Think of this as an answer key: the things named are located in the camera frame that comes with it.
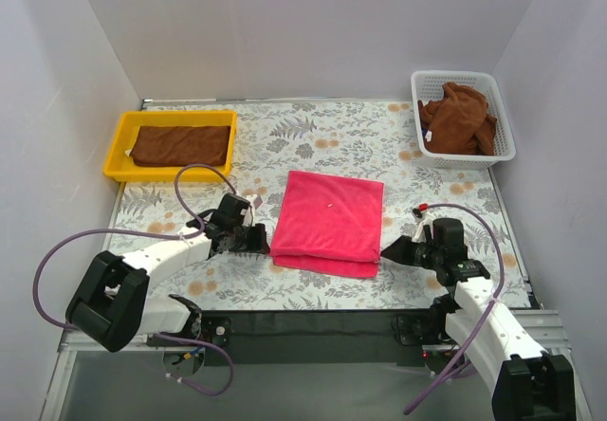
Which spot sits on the white plastic basket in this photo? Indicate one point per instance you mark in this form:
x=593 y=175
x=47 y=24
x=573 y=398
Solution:
x=427 y=85

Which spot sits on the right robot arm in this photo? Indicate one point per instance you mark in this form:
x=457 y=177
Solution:
x=525 y=381

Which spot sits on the floral table mat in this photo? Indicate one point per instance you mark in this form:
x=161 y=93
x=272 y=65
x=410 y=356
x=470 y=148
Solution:
x=362 y=139

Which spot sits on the pink towel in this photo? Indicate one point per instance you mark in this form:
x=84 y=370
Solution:
x=342 y=241

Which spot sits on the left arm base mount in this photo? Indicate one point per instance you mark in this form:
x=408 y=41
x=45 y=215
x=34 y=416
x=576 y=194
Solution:
x=215 y=330

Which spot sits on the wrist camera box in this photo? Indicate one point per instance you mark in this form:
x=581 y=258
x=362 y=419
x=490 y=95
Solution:
x=255 y=202
x=424 y=219

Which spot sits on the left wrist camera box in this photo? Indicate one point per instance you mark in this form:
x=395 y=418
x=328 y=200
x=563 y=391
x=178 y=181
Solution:
x=255 y=202

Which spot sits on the yellow plastic tray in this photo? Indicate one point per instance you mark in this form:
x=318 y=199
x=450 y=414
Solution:
x=123 y=169

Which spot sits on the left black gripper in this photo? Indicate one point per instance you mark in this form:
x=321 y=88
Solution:
x=249 y=239

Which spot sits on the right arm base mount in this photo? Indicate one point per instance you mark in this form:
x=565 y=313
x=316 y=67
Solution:
x=419 y=329

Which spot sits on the brown towel in basket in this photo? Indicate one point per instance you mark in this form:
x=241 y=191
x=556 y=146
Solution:
x=458 y=124

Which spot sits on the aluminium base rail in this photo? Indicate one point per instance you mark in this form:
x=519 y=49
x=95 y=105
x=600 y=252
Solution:
x=306 y=365

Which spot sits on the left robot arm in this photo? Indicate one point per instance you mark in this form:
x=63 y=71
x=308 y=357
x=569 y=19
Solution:
x=112 y=303

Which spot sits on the brown towel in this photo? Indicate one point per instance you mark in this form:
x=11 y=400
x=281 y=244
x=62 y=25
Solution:
x=179 y=146
x=458 y=124

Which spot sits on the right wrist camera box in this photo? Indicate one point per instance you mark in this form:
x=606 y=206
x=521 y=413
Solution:
x=424 y=219

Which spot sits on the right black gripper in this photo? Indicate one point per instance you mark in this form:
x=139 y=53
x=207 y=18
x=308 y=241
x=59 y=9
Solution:
x=411 y=251

